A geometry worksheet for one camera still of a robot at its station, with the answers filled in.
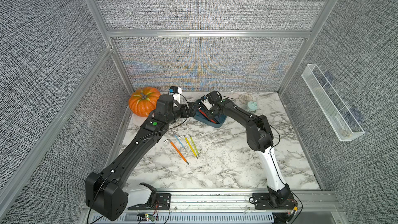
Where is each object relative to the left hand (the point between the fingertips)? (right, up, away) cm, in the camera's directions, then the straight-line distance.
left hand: (194, 103), depth 75 cm
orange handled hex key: (-11, -27, +16) cm, 33 cm away
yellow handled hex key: (-3, -25, +18) cm, 31 cm away
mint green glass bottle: (+36, -2, +23) cm, 43 cm away
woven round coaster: (+38, +5, +42) cm, 57 cm away
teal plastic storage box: (+4, -9, +26) cm, 28 cm away
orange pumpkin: (-34, +2, +25) cm, 42 cm away
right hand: (+10, -2, +28) cm, 30 cm away
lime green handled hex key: (0, -26, +18) cm, 31 cm away
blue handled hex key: (-10, -23, +20) cm, 32 cm away
